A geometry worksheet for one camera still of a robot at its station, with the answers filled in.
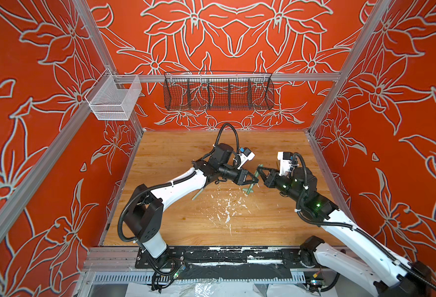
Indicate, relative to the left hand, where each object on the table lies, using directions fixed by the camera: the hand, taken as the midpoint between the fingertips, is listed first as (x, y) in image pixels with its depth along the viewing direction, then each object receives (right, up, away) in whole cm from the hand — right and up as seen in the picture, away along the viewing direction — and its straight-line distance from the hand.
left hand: (255, 177), depth 73 cm
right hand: (-1, +3, -2) cm, 4 cm away
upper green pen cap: (0, -10, +20) cm, 23 cm away
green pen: (-2, -5, 0) cm, 5 cm away
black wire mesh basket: (-15, +43, +24) cm, 51 cm away
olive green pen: (-26, -11, +18) cm, 34 cm away
